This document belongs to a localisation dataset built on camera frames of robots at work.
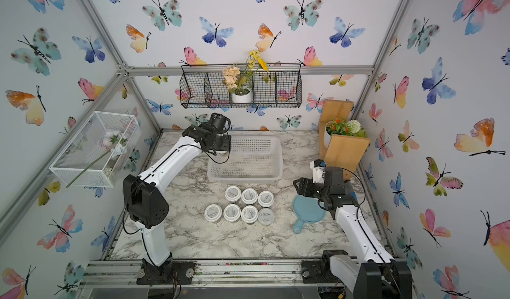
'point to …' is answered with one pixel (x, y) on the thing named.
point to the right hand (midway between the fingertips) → (302, 181)
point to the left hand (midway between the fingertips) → (224, 140)
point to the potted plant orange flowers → (341, 127)
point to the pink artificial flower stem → (115, 142)
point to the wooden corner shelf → (342, 151)
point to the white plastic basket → (250, 158)
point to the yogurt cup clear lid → (265, 216)
